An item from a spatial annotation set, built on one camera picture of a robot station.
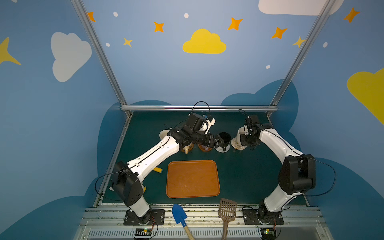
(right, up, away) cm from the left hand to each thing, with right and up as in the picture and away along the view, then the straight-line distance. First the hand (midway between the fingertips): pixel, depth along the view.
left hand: (216, 138), depth 75 cm
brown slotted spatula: (+6, -38, -1) cm, 38 cm away
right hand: (+21, -3, +16) cm, 27 cm away
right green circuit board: (+26, -48, -2) cm, 54 cm away
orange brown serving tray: (-12, -25, +13) cm, 31 cm away
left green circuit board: (-37, -47, -2) cm, 60 cm away
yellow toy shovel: (-33, -20, +15) cm, 42 cm away
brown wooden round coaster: (-1, -9, +25) cm, 27 cm away
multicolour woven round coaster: (+17, -6, +29) cm, 34 cm away
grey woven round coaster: (+6, -9, +24) cm, 26 cm away
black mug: (+10, -2, +20) cm, 23 cm away
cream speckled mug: (-15, -9, +23) cm, 29 cm away
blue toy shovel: (-19, -40, 0) cm, 44 cm away
